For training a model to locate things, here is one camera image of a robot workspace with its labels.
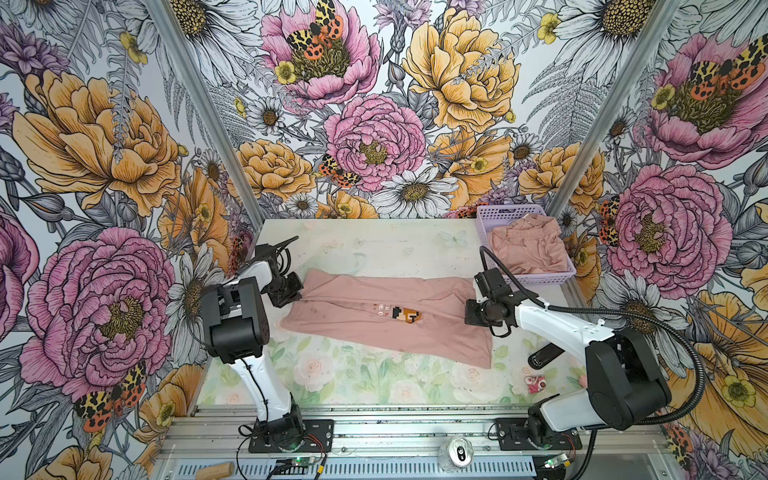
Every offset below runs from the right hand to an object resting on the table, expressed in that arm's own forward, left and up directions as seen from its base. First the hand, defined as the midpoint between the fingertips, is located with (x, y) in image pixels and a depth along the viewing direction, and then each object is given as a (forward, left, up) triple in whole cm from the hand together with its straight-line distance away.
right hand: (471, 324), depth 89 cm
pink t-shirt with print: (+6, +16, -4) cm, 18 cm away
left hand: (+10, +52, -2) cm, 53 cm away
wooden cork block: (-33, +63, -1) cm, 72 cm away
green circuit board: (-32, +48, -6) cm, 58 cm away
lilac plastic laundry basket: (+46, -16, -1) cm, 48 cm away
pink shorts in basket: (+30, -28, 0) cm, 41 cm away
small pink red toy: (-17, -14, -1) cm, 22 cm away
